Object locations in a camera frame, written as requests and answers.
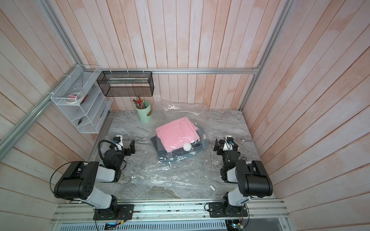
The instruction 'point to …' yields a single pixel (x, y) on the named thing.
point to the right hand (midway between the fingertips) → (224, 138)
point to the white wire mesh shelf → (87, 108)
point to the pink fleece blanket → (175, 134)
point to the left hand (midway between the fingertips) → (127, 141)
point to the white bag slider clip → (212, 187)
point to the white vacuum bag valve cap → (187, 147)
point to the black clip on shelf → (80, 121)
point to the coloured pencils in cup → (138, 101)
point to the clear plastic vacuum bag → (179, 161)
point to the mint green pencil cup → (145, 114)
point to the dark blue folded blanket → (173, 153)
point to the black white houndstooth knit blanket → (202, 144)
